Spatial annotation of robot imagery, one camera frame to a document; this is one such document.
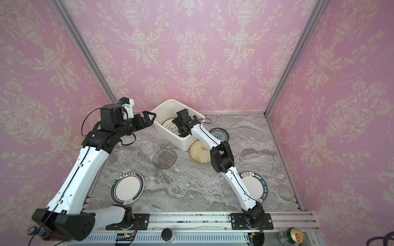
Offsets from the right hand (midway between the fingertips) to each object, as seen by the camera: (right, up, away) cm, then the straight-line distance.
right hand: (176, 124), depth 103 cm
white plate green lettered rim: (+47, -35, -16) cm, 61 cm away
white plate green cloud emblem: (-7, 0, +7) cm, 10 cm away
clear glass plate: (-7, -22, -6) cm, 24 cm away
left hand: (-7, +3, -32) cm, 33 cm away
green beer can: (+53, -46, -41) cm, 81 cm away
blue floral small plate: (+30, -6, +6) cm, 31 cm away
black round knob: (+2, -46, -40) cm, 61 cm away
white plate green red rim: (-25, -36, -17) cm, 47 cm away
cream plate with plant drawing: (+16, -18, -5) cm, 25 cm away
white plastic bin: (-6, +10, +4) cm, 13 cm away
